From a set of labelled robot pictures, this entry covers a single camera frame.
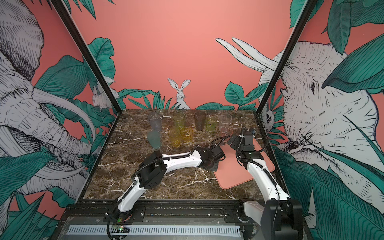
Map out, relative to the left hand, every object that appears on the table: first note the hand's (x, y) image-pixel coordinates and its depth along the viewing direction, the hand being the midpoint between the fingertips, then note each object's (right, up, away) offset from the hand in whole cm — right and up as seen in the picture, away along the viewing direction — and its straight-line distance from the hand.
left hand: (215, 165), depth 89 cm
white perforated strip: (-31, -26, -19) cm, 44 cm away
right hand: (+11, +17, -4) cm, 21 cm away
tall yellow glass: (-28, +18, +19) cm, 38 cm away
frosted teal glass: (-41, +16, +14) cm, 46 cm away
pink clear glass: (+10, +25, +19) cm, 33 cm away
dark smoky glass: (-9, +29, +20) cm, 37 cm away
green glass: (0, +27, +22) cm, 35 cm away
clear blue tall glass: (-41, +27, +15) cm, 52 cm away
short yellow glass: (-18, +18, +15) cm, 29 cm away
